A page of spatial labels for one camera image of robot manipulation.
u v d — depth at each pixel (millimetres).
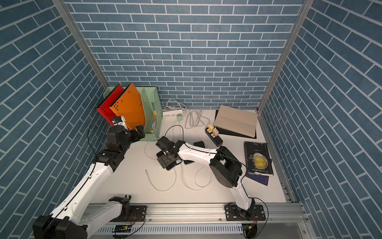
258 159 912
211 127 999
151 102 1079
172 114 1134
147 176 865
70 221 383
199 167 917
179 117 1136
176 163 776
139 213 738
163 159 777
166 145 682
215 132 989
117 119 656
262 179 845
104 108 823
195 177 867
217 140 994
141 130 708
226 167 501
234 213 733
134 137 696
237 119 1148
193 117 1155
